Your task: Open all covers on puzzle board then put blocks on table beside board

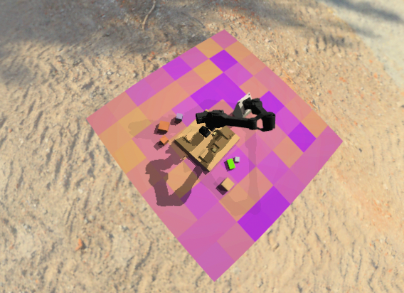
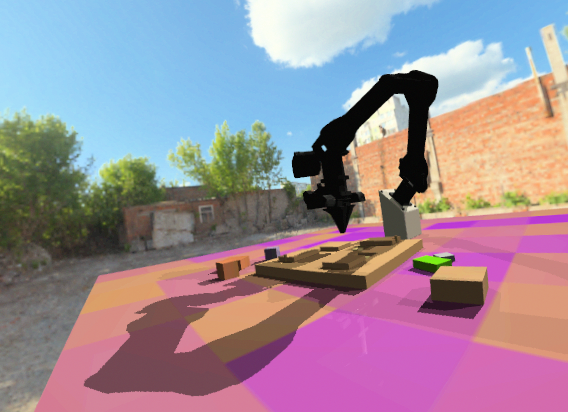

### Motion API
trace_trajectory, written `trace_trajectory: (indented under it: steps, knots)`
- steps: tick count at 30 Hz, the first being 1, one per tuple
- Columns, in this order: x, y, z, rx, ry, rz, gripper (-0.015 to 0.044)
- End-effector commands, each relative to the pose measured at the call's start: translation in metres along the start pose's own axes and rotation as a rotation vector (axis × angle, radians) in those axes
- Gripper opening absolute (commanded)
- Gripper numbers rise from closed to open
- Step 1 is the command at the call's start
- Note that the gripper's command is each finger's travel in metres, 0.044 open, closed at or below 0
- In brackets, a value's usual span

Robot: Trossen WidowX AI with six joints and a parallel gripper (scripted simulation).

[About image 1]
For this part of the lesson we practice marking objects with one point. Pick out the brown rectangular block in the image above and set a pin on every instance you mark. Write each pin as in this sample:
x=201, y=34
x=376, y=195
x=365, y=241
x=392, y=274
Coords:
x=227, y=184

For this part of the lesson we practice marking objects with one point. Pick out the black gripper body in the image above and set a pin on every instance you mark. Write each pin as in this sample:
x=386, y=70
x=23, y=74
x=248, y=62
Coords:
x=204, y=130

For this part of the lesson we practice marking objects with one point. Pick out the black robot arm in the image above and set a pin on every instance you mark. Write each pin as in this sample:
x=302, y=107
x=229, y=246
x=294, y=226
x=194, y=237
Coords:
x=217, y=118

